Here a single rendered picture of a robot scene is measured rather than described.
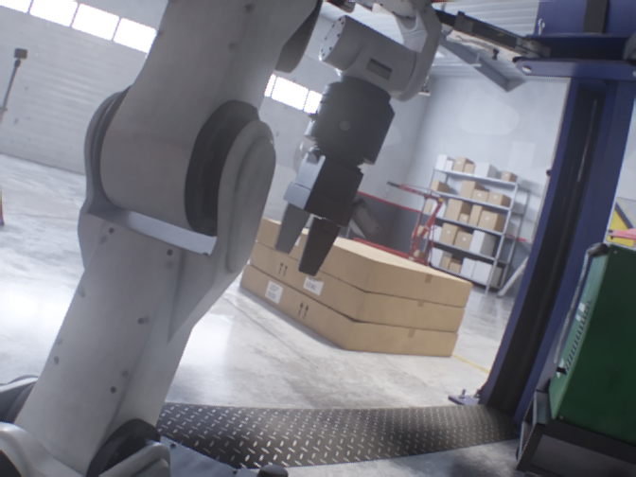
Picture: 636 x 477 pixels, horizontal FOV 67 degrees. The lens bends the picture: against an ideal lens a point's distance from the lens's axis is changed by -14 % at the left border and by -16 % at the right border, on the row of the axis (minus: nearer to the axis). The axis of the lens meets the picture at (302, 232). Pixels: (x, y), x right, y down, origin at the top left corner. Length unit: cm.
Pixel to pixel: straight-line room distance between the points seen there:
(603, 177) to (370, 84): 171
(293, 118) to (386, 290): 920
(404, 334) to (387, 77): 234
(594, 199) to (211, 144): 185
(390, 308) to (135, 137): 232
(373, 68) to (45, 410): 51
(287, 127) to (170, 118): 1111
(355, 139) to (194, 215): 20
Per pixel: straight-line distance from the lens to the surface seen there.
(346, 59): 63
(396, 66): 65
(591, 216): 220
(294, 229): 70
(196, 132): 52
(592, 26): 240
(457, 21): 229
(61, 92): 1001
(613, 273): 146
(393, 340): 285
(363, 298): 263
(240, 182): 52
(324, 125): 62
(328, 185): 60
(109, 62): 1020
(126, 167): 55
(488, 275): 1103
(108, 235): 60
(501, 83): 1251
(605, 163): 226
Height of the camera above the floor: 61
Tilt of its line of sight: 3 degrees down
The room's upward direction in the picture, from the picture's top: 17 degrees clockwise
